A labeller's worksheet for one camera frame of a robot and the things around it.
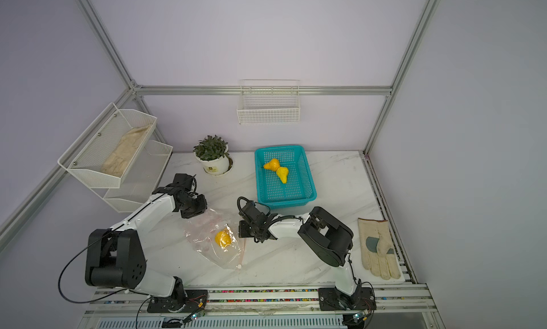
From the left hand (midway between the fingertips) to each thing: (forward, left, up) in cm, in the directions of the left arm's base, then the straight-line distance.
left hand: (204, 211), depth 89 cm
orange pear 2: (+28, -29, -1) cm, 40 cm away
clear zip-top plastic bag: (-7, +1, -5) cm, 9 cm away
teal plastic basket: (+17, -42, -6) cm, 46 cm away
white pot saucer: (+28, -5, -5) cm, 29 cm away
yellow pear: (+24, -34, -3) cm, 41 cm away
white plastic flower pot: (+25, -1, +2) cm, 25 cm away
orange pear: (-12, -10, 0) cm, 15 cm away
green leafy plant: (+26, -1, +12) cm, 29 cm away
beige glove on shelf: (+8, +27, +23) cm, 37 cm away
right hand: (-6, -17, -8) cm, 19 cm away
